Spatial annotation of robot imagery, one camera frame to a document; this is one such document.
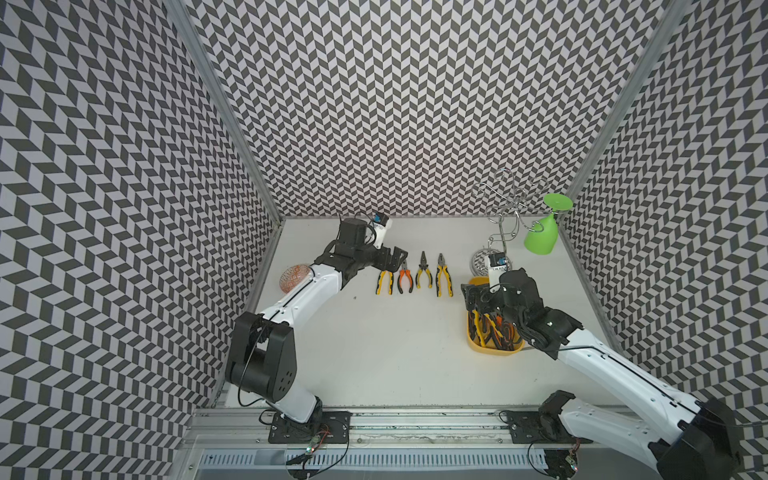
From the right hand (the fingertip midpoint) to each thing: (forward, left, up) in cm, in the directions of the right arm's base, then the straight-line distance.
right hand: (479, 287), depth 80 cm
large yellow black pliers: (+17, +7, -15) cm, 24 cm away
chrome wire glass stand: (+20, -9, +15) cm, 26 cm away
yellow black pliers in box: (-6, -2, -14) cm, 15 cm away
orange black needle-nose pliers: (+15, +21, -16) cm, 31 cm away
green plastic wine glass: (+12, -19, +7) cm, 23 cm away
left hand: (+12, +24, +2) cm, 26 cm away
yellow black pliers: (+12, +28, -15) cm, 34 cm away
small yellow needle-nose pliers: (+19, +13, -17) cm, 28 cm away
